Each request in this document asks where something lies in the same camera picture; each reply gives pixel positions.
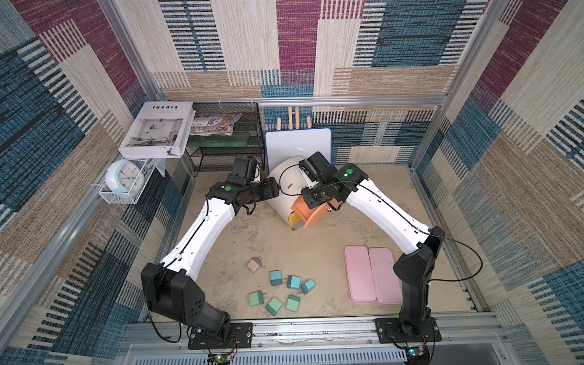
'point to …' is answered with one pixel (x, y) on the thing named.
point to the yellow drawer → (294, 220)
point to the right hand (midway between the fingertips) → (309, 194)
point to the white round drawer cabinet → (291, 182)
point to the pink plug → (255, 265)
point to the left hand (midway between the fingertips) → (271, 187)
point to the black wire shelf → (214, 153)
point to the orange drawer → (313, 215)
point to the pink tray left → (360, 274)
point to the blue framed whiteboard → (285, 143)
